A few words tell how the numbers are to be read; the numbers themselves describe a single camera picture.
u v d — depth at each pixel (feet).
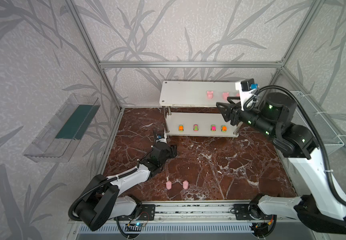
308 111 2.33
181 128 3.24
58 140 2.08
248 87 1.37
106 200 1.36
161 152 2.12
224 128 3.16
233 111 1.50
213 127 3.22
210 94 2.54
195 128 3.18
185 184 2.67
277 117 1.22
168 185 2.66
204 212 2.47
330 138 2.06
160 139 2.51
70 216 1.31
